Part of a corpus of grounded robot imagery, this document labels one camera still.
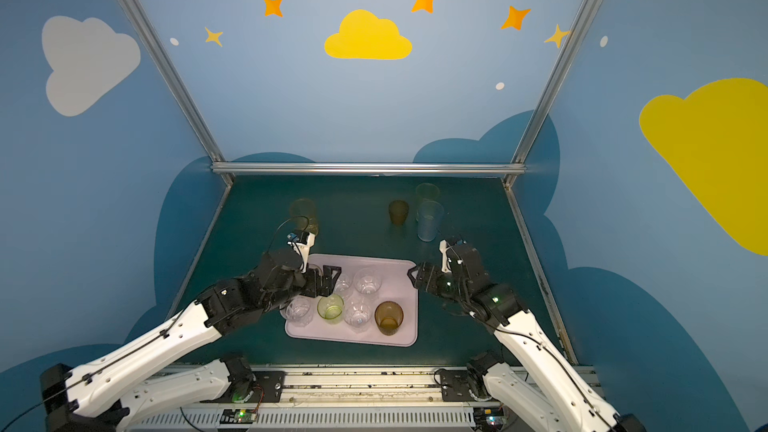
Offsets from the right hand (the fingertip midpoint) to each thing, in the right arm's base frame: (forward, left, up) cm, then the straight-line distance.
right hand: (422, 273), depth 75 cm
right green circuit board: (-28, -17, -19) cm, 38 cm away
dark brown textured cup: (-6, +8, -16) cm, 19 cm away
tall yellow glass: (+24, +39, -9) cm, 46 cm away
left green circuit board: (-31, +43, -17) cm, 56 cm away
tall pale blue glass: (+27, -3, -11) cm, 29 cm away
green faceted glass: (-5, +26, -16) cm, 31 cm away
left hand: (-2, +23, +3) cm, 23 cm away
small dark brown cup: (+31, +7, -14) cm, 35 cm away
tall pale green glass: (+34, -3, -5) cm, 34 cm away
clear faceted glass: (-6, +35, -17) cm, 39 cm away
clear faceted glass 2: (-5, +17, -15) cm, 23 cm away
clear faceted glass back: (+3, +15, -13) cm, 20 cm away
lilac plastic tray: (-2, +13, -18) cm, 22 cm away
